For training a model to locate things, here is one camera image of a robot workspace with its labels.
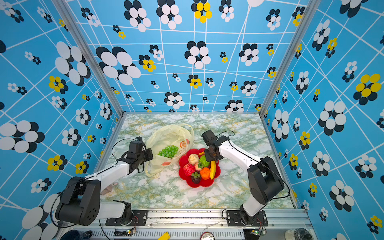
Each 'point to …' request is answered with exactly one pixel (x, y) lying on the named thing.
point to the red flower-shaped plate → (184, 159)
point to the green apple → (203, 162)
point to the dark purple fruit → (196, 177)
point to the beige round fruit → (193, 159)
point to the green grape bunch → (169, 151)
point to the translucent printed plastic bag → (159, 136)
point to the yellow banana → (212, 169)
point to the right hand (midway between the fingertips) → (213, 156)
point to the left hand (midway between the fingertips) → (153, 150)
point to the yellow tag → (165, 236)
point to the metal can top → (207, 235)
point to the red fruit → (188, 169)
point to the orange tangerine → (205, 173)
